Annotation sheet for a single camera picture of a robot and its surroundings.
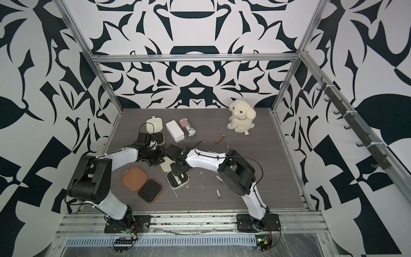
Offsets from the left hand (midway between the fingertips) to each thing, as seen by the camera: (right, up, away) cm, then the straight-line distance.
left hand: (167, 153), depth 94 cm
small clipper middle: (+30, -13, -7) cm, 33 cm away
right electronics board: (+47, -35, -23) cm, 63 cm away
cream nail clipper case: (+3, -13, -8) cm, 15 cm away
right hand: (+6, -7, -5) cm, 11 cm away
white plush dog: (+43, +22, +2) cm, 48 cm away
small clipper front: (+29, -19, -12) cm, 37 cm away
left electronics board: (-15, -37, -22) cm, 46 cm away
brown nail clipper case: (-8, -17, -10) cm, 21 cm away
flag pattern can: (+10, +15, +11) cm, 21 cm away
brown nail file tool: (+32, +8, +10) cm, 34 cm away
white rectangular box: (+3, +13, +8) cm, 16 cm away
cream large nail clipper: (+7, -13, -7) cm, 16 cm away
